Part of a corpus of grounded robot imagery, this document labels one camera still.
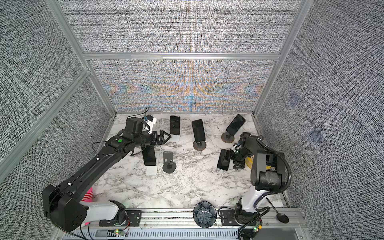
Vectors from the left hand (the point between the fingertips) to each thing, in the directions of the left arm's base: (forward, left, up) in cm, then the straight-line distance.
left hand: (165, 137), depth 77 cm
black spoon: (-35, -56, -23) cm, 70 cm away
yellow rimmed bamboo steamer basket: (-7, -47, -17) cm, 51 cm away
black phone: (-3, +11, -13) cm, 17 cm away
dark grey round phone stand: (-5, +1, -24) cm, 24 cm away
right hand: (-6, -36, -21) cm, 42 cm away
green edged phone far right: (+13, -42, -7) cm, 44 cm away
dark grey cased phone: (+15, -19, -14) cm, 28 cm away
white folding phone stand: (-7, +11, -23) cm, 27 cm away
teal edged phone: (-3, -34, -21) cm, 40 cm away
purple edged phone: (+18, -4, -11) cm, 22 cm away
